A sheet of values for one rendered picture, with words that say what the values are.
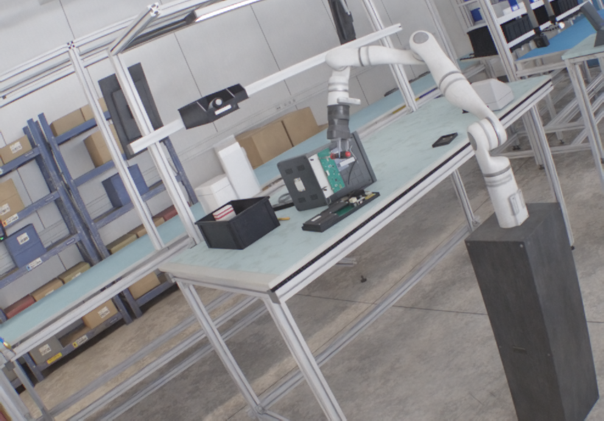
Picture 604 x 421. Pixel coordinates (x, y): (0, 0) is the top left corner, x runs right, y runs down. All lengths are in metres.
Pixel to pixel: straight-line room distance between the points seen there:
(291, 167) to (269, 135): 3.47
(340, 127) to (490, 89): 0.88
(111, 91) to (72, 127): 1.83
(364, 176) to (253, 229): 0.46
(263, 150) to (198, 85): 1.36
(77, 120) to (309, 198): 3.63
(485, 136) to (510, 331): 0.65
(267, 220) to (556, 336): 1.13
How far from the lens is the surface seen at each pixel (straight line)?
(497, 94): 2.58
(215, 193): 2.36
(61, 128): 5.41
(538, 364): 1.90
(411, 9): 9.12
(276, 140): 5.64
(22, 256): 5.23
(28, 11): 6.16
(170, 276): 2.41
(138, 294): 5.54
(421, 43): 1.87
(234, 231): 2.05
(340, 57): 1.96
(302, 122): 5.85
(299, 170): 2.13
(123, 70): 2.44
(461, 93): 1.73
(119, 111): 3.63
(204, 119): 2.26
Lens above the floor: 1.53
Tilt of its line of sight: 14 degrees down
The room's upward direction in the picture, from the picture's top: 24 degrees counter-clockwise
